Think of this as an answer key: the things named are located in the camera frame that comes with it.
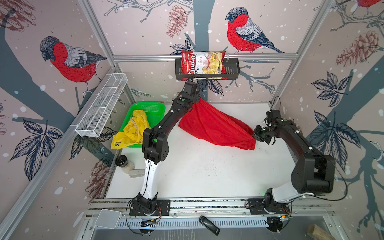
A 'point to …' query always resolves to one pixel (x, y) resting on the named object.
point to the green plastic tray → (153, 112)
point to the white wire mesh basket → (101, 105)
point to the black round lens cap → (121, 161)
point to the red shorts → (207, 121)
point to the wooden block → (316, 233)
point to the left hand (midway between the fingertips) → (191, 90)
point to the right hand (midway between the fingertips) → (252, 138)
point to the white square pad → (107, 218)
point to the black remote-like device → (209, 225)
